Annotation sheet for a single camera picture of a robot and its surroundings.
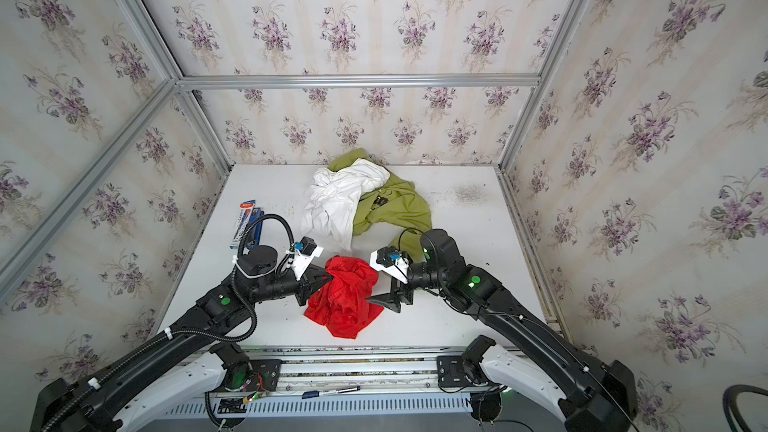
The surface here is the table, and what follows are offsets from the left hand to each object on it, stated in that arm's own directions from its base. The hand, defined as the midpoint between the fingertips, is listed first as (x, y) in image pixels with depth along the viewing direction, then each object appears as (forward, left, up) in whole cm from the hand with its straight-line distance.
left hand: (333, 271), depth 72 cm
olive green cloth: (+31, -17, -11) cm, 37 cm away
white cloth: (+28, +5, -10) cm, 31 cm away
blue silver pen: (-23, +4, -17) cm, 29 cm away
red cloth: (-6, -2, -4) cm, 8 cm away
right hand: (-4, -9, +4) cm, 10 cm away
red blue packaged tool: (+29, +36, -17) cm, 49 cm away
